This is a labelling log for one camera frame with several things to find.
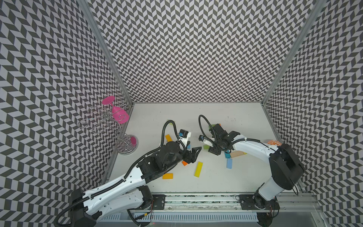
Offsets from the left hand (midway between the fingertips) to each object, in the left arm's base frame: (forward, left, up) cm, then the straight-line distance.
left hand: (195, 147), depth 69 cm
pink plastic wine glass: (+22, +45, -1) cm, 50 cm away
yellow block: (-7, -20, +8) cm, 23 cm away
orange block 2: (+30, -21, -23) cm, 43 cm away
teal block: (+5, -21, -22) cm, 31 cm away
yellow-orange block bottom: (-7, +15, -21) cm, 27 cm away
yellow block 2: (-4, -2, -22) cm, 23 cm away
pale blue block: (+1, -22, -23) cm, 32 cm away
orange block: (0, +6, -22) cm, 23 cm away
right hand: (+9, -13, -18) cm, 24 cm away
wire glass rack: (+24, +57, -11) cm, 63 cm away
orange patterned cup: (+12, -53, -18) cm, 57 cm away
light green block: (+5, -7, -11) cm, 14 cm away
